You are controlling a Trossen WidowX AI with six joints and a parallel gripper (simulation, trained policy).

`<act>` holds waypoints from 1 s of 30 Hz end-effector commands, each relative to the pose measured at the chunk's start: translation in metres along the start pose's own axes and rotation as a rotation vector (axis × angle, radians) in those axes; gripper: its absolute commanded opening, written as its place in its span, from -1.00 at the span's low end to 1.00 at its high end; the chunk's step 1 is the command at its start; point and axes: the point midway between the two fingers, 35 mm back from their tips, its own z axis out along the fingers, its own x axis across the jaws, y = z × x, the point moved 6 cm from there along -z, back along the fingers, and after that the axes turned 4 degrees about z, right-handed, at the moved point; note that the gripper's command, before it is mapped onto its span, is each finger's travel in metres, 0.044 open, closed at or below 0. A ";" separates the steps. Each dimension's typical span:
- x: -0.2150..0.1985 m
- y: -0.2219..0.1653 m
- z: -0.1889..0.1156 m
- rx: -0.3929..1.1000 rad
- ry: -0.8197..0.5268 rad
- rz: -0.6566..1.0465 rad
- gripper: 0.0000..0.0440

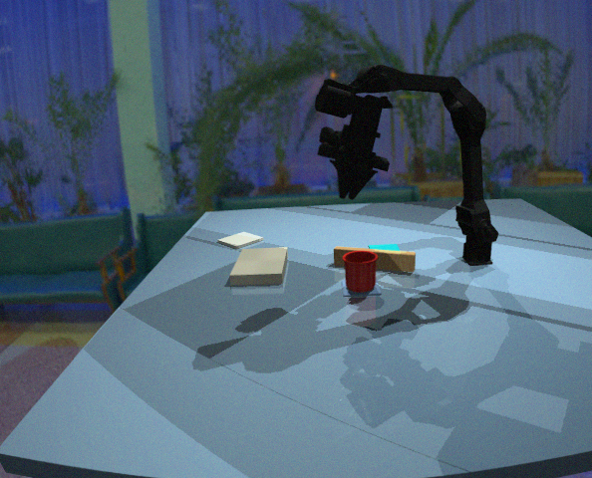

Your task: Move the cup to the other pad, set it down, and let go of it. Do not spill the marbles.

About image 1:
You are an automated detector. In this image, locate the tan wooden bar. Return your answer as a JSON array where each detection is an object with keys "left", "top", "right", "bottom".
[{"left": 334, "top": 246, "right": 416, "bottom": 272}]

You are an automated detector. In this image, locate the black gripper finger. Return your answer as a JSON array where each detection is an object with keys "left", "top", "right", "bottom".
[
  {"left": 348, "top": 167, "right": 378, "bottom": 199},
  {"left": 329, "top": 159, "right": 362, "bottom": 198}
]

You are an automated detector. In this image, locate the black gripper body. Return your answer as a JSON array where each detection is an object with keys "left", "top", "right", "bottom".
[{"left": 318, "top": 120, "right": 390, "bottom": 171}]

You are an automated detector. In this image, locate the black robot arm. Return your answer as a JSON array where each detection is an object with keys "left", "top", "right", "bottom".
[{"left": 315, "top": 65, "right": 498, "bottom": 266}]

